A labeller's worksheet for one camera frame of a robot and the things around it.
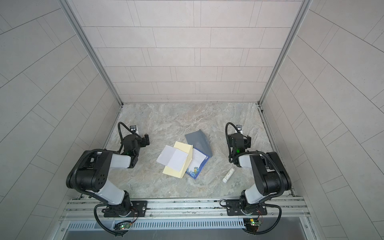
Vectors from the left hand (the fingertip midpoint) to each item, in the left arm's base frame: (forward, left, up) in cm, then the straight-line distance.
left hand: (142, 131), depth 94 cm
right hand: (-1, -61, -1) cm, 61 cm away
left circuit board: (-48, -4, 0) cm, 49 cm away
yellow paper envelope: (-10, -28, -5) cm, 30 cm away
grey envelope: (-2, -35, -5) cm, 36 cm away
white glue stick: (-26, -52, -3) cm, 59 cm away
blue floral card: (-18, -36, -4) cm, 41 cm away
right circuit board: (-47, -61, -4) cm, 77 cm away
